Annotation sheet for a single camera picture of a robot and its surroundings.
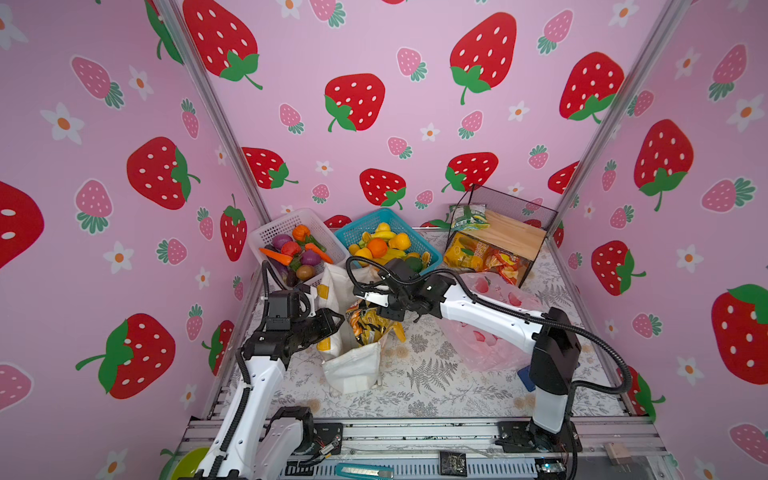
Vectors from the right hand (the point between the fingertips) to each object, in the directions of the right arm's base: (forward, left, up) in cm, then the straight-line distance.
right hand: (379, 296), depth 82 cm
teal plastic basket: (+33, +5, -9) cm, 34 cm away
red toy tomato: (+23, +37, -9) cm, 44 cm away
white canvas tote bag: (-20, +4, 0) cm, 21 cm away
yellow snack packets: (+28, -25, -9) cm, 39 cm away
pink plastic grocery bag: (-6, -30, -15) cm, 34 cm away
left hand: (-8, +9, 0) cm, 12 cm away
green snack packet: (+31, -25, +5) cm, 40 cm away
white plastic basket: (+33, +30, -8) cm, 45 cm away
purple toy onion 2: (+27, +43, -9) cm, 52 cm away
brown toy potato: (+12, +28, -8) cm, 31 cm away
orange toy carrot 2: (+27, +31, -11) cm, 42 cm away
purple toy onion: (+20, +29, -10) cm, 37 cm away
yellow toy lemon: (+29, -3, -7) cm, 30 cm away
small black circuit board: (-35, -22, -15) cm, 44 cm away
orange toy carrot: (+18, +39, -9) cm, 44 cm away
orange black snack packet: (-7, +2, -4) cm, 9 cm away
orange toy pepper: (+32, +37, -9) cm, 50 cm away
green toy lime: (+21, -9, -9) cm, 24 cm away
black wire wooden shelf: (+24, -39, -1) cm, 46 cm away
